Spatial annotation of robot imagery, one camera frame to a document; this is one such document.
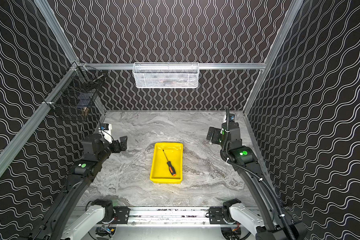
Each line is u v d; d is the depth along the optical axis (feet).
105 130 2.10
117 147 2.22
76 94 3.08
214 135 2.16
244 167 1.53
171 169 2.88
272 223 1.25
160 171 2.95
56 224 1.34
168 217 2.46
